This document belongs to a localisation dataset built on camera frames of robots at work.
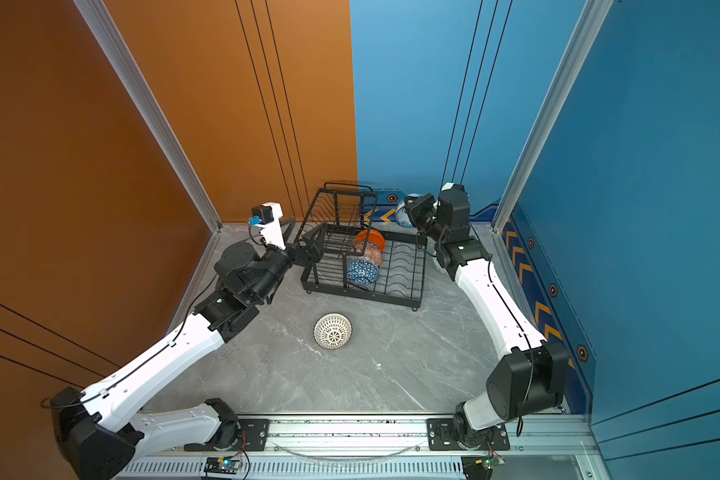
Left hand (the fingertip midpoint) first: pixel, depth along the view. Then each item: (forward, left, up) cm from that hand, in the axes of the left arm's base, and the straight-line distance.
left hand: (310, 219), depth 65 cm
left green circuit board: (-41, +23, -42) cm, 63 cm away
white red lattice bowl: (-8, -2, -38) cm, 39 cm away
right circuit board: (-41, -40, -41) cm, 71 cm away
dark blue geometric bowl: (+13, -11, -37) cm, 41 cm away
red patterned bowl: (+6, -13, -18) cm, 23 cm away
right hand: (+12, -20, -2) cm, 23 cm away
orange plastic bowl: (+28, -14, -35) cm, 47 cm away
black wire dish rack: (+27, -5, -21) cm, 35 cm away
